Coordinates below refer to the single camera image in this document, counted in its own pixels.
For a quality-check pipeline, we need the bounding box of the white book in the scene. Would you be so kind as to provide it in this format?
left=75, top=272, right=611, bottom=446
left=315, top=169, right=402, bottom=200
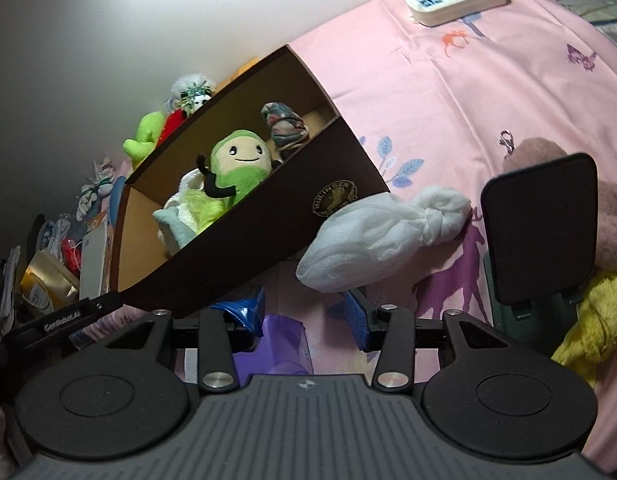
left=79, top=217, right=114, bottom=298

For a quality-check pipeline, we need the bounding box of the pink-brown plush bear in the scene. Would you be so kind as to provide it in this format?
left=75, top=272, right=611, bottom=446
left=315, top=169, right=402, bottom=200
left=498, top=130, right=617, bottom=281

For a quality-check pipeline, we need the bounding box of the blue and white packet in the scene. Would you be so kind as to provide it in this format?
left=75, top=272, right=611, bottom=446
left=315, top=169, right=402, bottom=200
left=38, top=217, right=72, bottom=251

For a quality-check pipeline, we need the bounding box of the mint green plush pouch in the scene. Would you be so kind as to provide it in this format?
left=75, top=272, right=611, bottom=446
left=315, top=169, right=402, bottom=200
left=152, top=207, right=199, bottom=257

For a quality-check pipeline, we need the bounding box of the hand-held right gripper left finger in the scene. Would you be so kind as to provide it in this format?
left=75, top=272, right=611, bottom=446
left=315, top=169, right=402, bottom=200
left=104, top=285, right=266, bottom=395

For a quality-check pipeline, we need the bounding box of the white fluffy panda toy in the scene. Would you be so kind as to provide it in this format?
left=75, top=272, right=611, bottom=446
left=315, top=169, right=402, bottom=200
left=169, top=74, right=214, bottom=116

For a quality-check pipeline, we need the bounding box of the teal patterned knotted cloth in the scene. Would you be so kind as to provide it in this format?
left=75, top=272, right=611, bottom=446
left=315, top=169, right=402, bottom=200
left=261, top=101, right=309, bottom=151

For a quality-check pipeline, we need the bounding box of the stack of papers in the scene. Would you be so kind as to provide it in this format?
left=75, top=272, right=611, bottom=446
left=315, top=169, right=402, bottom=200
left=0, top=245, right=24, bottom=333

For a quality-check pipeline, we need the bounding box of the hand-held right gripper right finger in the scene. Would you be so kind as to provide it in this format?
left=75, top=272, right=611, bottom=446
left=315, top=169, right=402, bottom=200
left=343, top=289, right=514, bottom=392

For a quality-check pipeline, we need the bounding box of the white knotted cloth bundle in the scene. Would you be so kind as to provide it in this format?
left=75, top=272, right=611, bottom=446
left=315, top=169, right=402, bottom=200
left=296, top=185, right=473, bottom=293

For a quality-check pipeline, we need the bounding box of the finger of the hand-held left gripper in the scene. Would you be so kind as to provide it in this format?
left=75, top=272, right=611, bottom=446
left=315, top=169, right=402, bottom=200
left=0, top=293, right=125, bottom=357

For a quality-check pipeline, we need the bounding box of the yellow towel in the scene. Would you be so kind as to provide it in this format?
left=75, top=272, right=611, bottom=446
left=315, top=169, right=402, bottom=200
left=552, top=270, right=617, bottom=386

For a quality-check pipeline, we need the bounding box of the pink printed bedsheet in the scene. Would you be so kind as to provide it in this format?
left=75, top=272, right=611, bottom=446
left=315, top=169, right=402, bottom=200
left=78, top=0, right=617, bottom=476

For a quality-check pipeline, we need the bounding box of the purple tissue pack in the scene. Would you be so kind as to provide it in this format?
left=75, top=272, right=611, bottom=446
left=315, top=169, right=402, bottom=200
left=186, top=314, right=314, bottom=386

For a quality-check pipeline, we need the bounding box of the gold paper bag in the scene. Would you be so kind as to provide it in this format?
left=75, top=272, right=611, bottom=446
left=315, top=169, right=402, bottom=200
left=19, top=249, right=82, bottom=313

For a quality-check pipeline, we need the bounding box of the blue glasses case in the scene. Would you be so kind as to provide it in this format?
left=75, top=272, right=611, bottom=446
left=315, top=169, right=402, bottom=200
left=108, top=175, right=129, bottom=231

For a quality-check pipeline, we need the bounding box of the red plush toy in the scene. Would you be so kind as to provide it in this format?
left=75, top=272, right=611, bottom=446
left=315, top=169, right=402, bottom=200
left=156, top=110, right=189, bottom=148

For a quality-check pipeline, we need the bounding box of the white mesh cloth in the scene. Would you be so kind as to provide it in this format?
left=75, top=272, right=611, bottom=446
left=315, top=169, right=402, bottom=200
left=161, top=167, right=209, bottom=211

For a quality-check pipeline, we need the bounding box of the black folding phone stand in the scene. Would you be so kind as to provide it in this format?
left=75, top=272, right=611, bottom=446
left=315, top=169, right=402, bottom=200
left=481, top=152, right=600, bottom=336

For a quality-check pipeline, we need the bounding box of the black curved object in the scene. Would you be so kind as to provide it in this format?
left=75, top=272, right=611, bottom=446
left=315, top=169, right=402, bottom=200
left=27, top=214, right=46, bottom=256

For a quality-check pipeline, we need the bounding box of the lime green plush toy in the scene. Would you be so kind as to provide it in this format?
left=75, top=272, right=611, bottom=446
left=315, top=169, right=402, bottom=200
left=122, top=112, right=166, bottom=171

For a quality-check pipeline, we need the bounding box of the green smiling plush toy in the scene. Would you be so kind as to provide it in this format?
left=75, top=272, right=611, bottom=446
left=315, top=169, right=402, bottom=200
left=196, top=129, right=284, bottom=213

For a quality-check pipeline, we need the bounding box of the brown cardboard box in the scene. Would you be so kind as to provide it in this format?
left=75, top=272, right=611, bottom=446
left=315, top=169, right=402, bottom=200
left=110, top=43, right=391, bottom=318

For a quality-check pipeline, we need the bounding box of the yellow book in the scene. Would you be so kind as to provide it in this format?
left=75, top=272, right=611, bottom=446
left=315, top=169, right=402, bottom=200
left=223, top=57, right=262, bottom=86

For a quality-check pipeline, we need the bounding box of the pale checked blanket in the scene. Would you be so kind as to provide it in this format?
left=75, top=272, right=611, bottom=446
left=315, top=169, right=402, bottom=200
left=558, top=0, right=617, bottom=48

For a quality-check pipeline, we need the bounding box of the red mesh pouch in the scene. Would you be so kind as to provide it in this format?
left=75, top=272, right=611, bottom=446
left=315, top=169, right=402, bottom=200
left=61, top=237, right=84, bottom=276

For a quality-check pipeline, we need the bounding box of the lime fluffy cloth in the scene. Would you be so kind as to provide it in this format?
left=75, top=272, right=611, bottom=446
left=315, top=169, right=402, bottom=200
left=181, top=187, right=229, bottom=235

